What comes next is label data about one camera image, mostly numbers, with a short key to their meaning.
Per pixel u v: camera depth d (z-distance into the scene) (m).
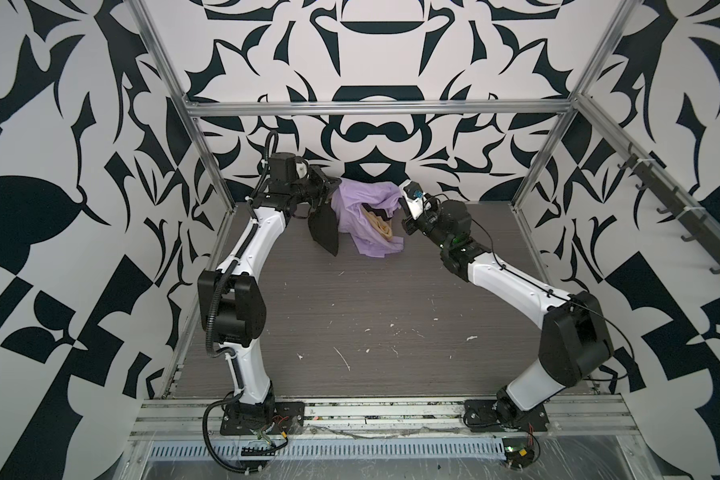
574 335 0.44
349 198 0.83
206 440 0.69
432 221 0.69
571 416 0.76
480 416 0.74
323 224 0.98
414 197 0.66
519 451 0.71
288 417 0.73
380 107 0.90
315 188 0.76
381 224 1.05
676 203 0.60
